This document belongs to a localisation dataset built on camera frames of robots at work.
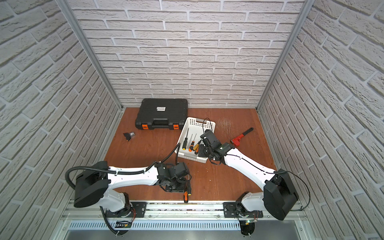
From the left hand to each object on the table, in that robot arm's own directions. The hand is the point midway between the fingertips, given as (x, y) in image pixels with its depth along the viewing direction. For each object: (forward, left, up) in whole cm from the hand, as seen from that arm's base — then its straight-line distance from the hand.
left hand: (187, 189), depth 78 cm
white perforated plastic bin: (+44, -6, -1) cm, 44 cm away
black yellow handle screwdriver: (+27, -6, -1) cm, 28 cm away
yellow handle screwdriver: (+30, +1, -1) cm, 30 cm away
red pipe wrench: (+30, -33, -1) cm, 45 cm away
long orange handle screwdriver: (-4, +1, 0) cm, 4 cm away
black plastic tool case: (+53, +18, +3) cm, 56 cm away
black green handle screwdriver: (+1, -1, -1) cm, 2 cm away
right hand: (+19, -8, +9) cm, 22 cm away
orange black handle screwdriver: (+27, -3, -1) cm, 27 cm away
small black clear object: (+37, +41, -2) cm, 55 cm away
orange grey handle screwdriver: (+22, -6, 0) cm, 23 cm away
